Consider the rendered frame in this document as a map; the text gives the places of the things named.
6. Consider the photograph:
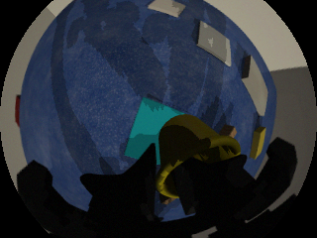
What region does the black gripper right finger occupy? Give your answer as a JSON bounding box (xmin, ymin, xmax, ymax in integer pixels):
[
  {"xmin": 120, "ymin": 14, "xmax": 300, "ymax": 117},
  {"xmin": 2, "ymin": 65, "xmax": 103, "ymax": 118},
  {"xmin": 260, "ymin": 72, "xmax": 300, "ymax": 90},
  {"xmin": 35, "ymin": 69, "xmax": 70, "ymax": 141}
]
[{"xmin": 170, "ymin": 155, "xmax": 247, "ymax": 215}]

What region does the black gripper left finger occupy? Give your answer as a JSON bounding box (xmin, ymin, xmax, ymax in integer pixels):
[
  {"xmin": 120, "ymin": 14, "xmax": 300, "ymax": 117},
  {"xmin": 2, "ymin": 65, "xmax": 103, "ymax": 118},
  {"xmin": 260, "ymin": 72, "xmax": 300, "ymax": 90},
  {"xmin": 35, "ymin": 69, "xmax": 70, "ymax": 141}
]
[{"xmin": 80, "ymin": 143, "xmax": 156, "ymax": 221}]

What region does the olive yellow cup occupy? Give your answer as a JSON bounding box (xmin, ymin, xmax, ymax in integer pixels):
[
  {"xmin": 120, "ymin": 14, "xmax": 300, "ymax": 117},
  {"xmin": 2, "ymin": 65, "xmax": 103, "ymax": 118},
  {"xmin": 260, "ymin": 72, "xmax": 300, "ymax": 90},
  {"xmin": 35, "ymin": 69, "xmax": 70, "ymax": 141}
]
[{"xmin": 155, "ymin": 114, "xmax": 241, "ymax": 198}]

